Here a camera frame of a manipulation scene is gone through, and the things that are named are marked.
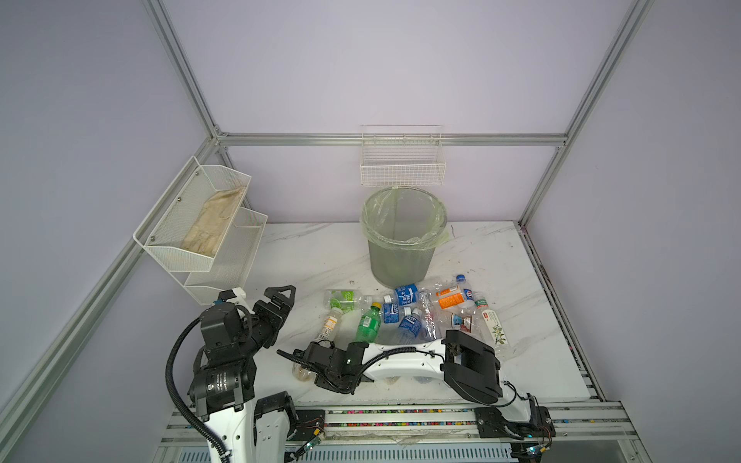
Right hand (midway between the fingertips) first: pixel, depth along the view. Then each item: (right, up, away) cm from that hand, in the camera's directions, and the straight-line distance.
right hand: (321, 369), depth 81 cm
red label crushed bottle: (+41, +12, +4) cm, 43 cm away
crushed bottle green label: (+5, +18, +12) cm, 22 cm away
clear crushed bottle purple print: (+32, +15, +7) cm, 36 cm away
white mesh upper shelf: (-37, +41, -3) cm, 55 cm away
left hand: (-4, +22, -14) cm, 27 cm away
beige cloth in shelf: (-31, +40, -3) cm, 50 cm away
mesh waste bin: (+24, +28, +13) cm, 39 cm away
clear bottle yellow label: (+1, +10, +5) cm, 12 cm away
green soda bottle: (+13, +13, +1) cm, 18 cm away
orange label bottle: (+38, +18, +8) cm, 43 cm away
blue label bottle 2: (+28, +12, +5) cm, 31 cm away
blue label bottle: (+27, +20, +11) cm, 35 cm away
